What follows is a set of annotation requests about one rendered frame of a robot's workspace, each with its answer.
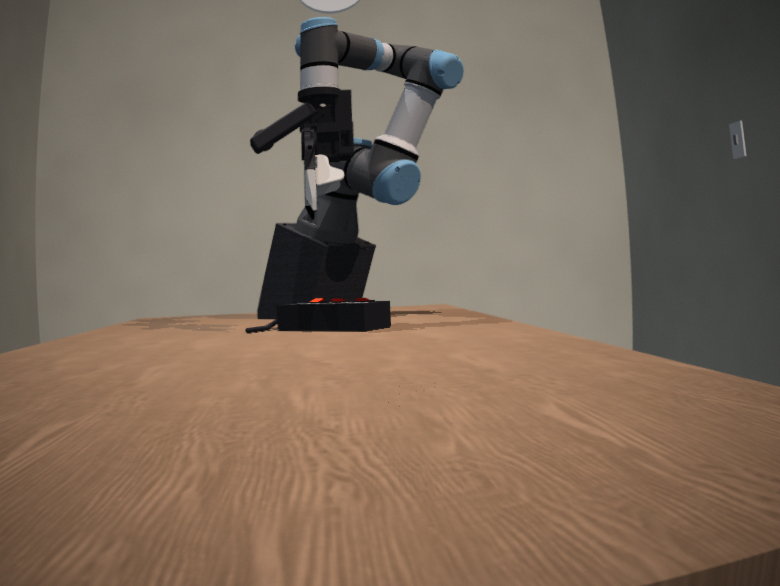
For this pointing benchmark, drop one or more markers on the black power strip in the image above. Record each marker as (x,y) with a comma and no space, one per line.
(336,316)

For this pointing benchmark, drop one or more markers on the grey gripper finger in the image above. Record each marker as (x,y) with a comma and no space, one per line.
(320,191)
(321,176)

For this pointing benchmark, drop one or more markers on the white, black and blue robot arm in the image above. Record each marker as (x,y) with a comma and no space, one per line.
(387,170)

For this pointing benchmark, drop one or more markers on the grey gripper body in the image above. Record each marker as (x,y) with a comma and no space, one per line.
(334,139)

